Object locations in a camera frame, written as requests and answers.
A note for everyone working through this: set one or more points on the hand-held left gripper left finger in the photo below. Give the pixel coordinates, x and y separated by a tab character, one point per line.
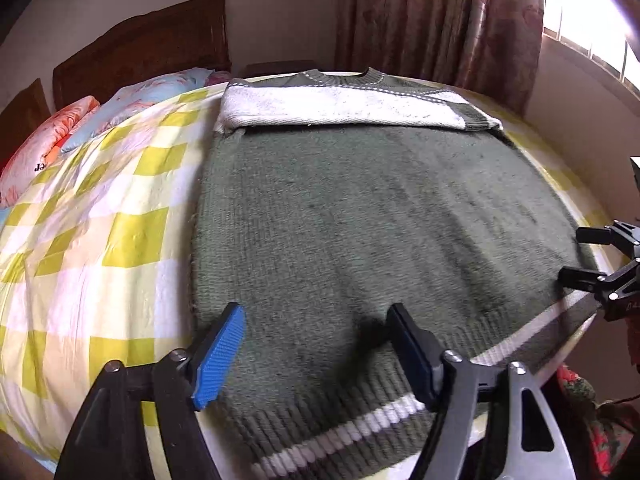
220	360

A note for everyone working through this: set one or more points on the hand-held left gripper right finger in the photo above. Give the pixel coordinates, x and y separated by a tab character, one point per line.
415	360

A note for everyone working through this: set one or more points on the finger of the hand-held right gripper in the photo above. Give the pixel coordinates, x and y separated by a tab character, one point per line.
592	235
577	278

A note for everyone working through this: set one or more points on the green knit sweater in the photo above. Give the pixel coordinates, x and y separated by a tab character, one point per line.
350	210

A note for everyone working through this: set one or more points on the person's floral clothing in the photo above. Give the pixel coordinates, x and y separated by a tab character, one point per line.
595	425

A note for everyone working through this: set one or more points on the bed with checked sheet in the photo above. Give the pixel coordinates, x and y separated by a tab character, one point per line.
100	240

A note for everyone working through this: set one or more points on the window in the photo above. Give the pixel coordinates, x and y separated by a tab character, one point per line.
590	20

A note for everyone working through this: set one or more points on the floral curtain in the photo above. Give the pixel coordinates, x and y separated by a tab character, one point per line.
440	20

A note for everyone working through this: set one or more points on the blue floral pillow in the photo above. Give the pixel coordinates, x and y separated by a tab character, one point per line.
140	95

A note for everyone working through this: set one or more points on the pink floral pillow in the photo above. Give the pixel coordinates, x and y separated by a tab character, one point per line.
217	78
45	145

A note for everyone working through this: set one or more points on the small wooden headboard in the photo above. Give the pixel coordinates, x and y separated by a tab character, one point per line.
22	120

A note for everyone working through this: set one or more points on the large wooden headboard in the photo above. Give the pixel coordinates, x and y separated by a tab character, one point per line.
150	45

